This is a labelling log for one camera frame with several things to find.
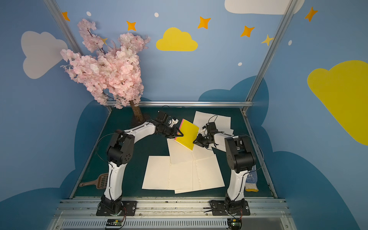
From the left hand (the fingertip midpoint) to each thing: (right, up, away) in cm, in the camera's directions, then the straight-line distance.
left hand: (182, 133), depth 97 cm
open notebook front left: (-13, -24, -10) cm, 29 cm away
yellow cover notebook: (+5, +1, +10) cm, 12 cm away
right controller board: (+28, -45, -23) cm, 58 cm away
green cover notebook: (-1, -14, -1) cm, 14 cm away
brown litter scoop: (-47, -27, -14) cm, 56 cm away
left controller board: (-34, -43, -25) cm, 61 cm away
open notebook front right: (+12, -24, -10) cm, 29 cm away
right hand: (+9, -6, +3) cm, 11 cm away
